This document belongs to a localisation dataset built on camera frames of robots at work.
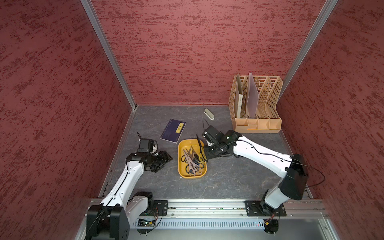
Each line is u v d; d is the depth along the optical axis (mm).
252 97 1070
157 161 706
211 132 608
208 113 1134
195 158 897
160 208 750
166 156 754
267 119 1025
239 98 894
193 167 856
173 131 1041
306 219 764
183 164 885
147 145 656
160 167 728
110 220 388
